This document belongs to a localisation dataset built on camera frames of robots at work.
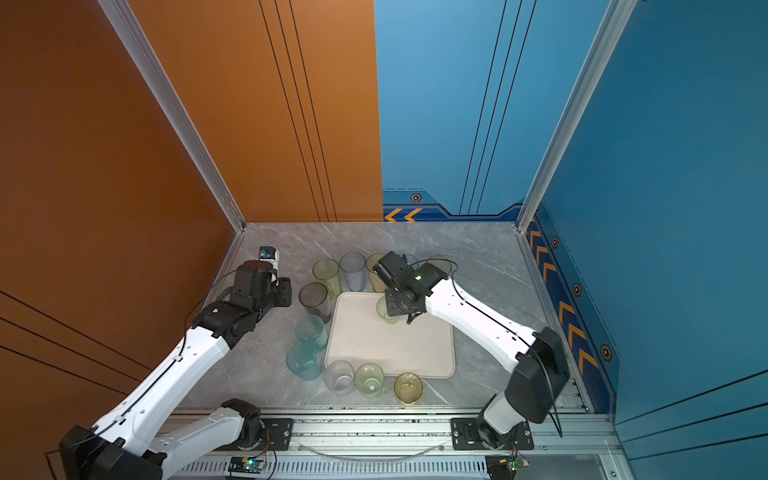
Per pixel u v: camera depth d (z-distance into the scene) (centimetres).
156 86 81
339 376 81
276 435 74
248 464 71
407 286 54
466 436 72
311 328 88
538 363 41
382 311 70
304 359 81
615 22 71
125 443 39
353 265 92
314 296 92
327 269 95
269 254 68
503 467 71
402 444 73
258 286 59
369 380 81
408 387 81
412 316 59
